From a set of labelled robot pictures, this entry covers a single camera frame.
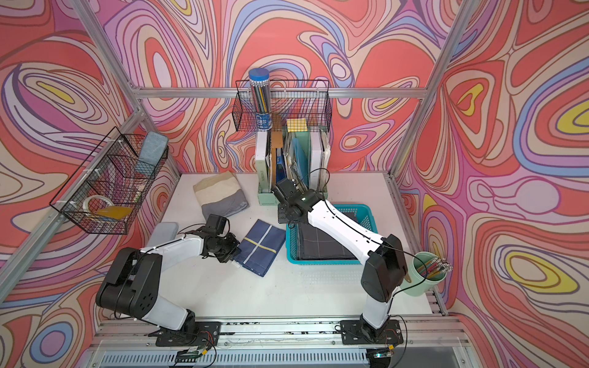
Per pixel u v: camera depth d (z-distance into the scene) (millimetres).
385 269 442
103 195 745
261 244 933
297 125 910
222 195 1109
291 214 558
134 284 447
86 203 661
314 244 911
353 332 729
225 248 805
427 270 735
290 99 947
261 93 746
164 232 984
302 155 989
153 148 808
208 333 724
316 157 959
